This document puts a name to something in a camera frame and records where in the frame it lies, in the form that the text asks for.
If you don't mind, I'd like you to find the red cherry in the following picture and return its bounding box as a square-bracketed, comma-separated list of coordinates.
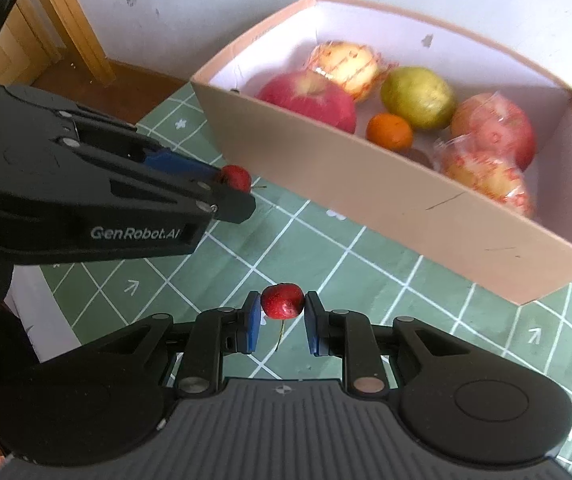
[216, 165, 264, 193]
[260, 283, 304, 349]

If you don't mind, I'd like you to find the small orange mandarin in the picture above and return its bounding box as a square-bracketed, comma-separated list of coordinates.
[366, 113, 413, 152]

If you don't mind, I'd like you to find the green grid cutting mat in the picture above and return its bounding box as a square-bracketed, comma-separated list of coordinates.
[38, 81, 572, 480]

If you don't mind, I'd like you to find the green yellow pear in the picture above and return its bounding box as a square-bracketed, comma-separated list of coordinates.
[380, 66, 457, 131]

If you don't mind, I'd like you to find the cardboard box white inside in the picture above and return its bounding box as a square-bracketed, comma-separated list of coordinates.
[192, 0, 572, 304]

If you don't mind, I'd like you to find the dark brown kiwi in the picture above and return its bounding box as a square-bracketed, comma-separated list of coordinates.
[399, 148, 435, 170]

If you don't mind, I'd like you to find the wrapped red yellow apple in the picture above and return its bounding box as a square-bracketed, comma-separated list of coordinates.
[434, 134, 534, 218]

